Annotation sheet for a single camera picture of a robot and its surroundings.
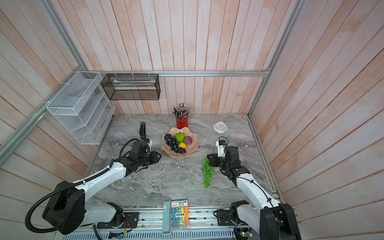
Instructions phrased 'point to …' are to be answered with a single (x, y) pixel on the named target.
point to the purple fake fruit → (188, 140)
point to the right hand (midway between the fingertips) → (208, 155)
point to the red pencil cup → (182, 123)
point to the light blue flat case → (166, 224)
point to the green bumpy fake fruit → (180, 137)
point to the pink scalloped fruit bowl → (190, 149)
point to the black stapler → (142, 130)
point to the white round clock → (220, 127)
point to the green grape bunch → (208, 172)
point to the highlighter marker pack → (180, 214)
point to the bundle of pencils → (181, 112)
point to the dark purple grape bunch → (171, 142)
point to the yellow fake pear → (182, 144)
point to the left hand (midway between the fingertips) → (160, 158)
